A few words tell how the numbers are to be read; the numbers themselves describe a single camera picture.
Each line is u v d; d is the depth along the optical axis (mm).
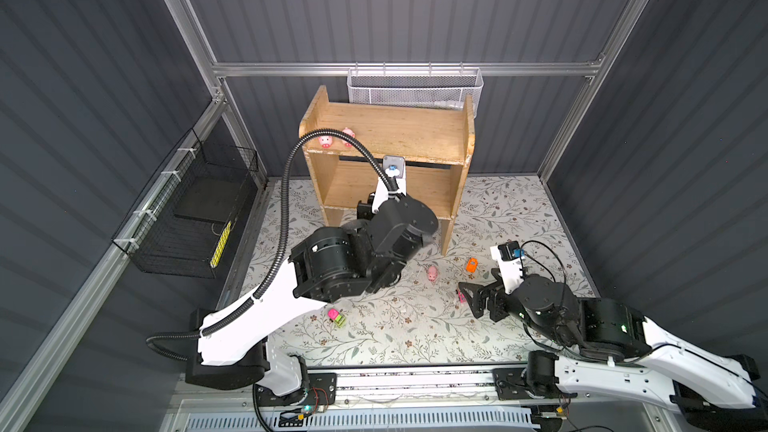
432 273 929
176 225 733
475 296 567
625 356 413
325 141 680
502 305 542
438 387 754
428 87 912
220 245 693
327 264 344
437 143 698
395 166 409
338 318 826
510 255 525
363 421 771
